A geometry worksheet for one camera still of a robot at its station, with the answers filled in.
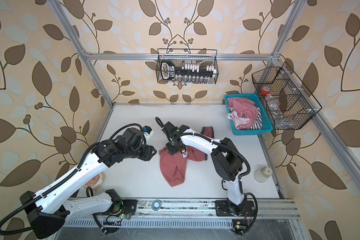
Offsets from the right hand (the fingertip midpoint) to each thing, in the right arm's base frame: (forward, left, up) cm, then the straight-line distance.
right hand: (174, 149), depth 89 cm
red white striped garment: (+28, -51, +4) cm, 58 cm away
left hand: (-8, +10, +16) cm, 20 cm away
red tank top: (-9, 0, -2) cm, 10 cm away
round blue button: (-28, +9, -7) cm, 30 cm away
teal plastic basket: (+15, -62, +1) cm, 64 cm away
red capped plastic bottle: (+8, -52, +28) cm, 59 cm away
